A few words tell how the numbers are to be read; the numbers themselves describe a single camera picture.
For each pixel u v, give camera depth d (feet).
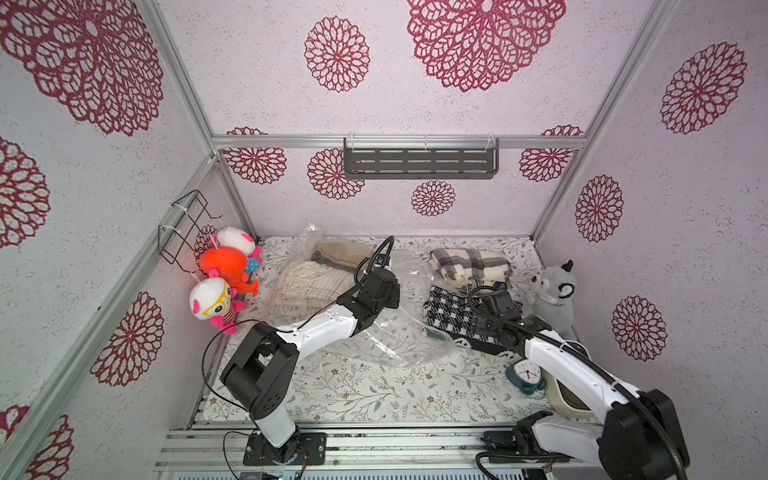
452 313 3.00
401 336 3.05
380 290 2.21
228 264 2.89
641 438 1.33
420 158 3.05
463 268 3.36
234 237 3.10
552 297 2.75
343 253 3.54
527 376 2.67
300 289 3.13
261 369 1.51
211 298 2.65
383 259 2.50
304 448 2.40
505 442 2.43
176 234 2.45
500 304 2.14
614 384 1.45
